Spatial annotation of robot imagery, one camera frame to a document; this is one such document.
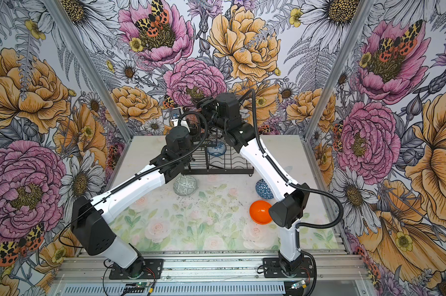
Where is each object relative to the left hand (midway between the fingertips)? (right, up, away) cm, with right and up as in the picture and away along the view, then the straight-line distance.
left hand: (188, 124), depth 76 cm
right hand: (+2, +4, -8) cm, 9 cm away
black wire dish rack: (+8, -14, +33) cm, 37 cm away
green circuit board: (-18, -62, -5) cm, 65 cm away
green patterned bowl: (-6, -28, +21) cm, 35 cm away
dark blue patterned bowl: (+34, -30, +21) cm, 50 cm away
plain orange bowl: (+31, -39, +10) cm, 50 cm away
